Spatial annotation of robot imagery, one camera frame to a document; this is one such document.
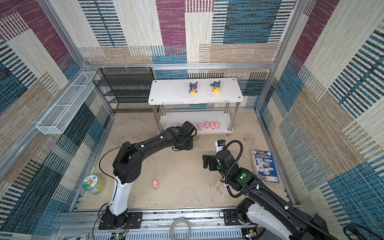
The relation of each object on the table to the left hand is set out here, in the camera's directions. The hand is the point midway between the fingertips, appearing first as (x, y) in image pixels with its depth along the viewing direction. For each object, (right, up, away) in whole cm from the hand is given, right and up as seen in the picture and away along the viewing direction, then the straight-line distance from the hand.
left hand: (190, 145), depth 94 cm
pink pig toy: (-7, +12, +8) cm, 16 cm away
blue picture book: (+43, -11, -5) cm, 45 cm away
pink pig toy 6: (-19, -20, -10) cm, 30 cm away
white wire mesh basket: (-62, +14, -24) cm, 68 cm away
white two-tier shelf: (+15, +29, +30) cm, 44 cm away
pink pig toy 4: (+14, +12, +7) cm, 20 cm away
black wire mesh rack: (-46, +38, +15) cm, 62 cm away
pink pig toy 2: (+6, +11, +7) cm, 15 cm away
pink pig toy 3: (+11, +12, +8) cm, 18 cm away
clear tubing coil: (-7, -34, -19) cm, 40 cm away
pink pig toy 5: (+17, +12, +7) cm, 22 cm away
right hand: (+11, -5, -14) cm, 19 cm away
